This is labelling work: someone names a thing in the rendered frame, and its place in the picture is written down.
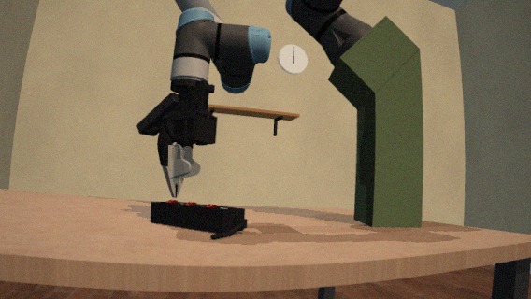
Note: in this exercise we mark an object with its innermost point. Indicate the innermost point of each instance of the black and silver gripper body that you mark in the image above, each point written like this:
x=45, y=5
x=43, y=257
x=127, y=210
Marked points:
x=192, y=105

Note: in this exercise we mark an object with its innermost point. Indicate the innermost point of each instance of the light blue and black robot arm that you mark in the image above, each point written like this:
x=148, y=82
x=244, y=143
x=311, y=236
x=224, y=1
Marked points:
x=244, y=46

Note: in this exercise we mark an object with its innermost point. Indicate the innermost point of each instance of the black power strip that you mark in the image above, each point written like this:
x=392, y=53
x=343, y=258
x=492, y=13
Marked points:
x=209, y=218

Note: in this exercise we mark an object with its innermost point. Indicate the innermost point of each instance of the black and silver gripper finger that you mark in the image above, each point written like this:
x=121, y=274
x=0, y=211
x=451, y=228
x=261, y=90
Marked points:
x=187, y=152
x=171, y=160

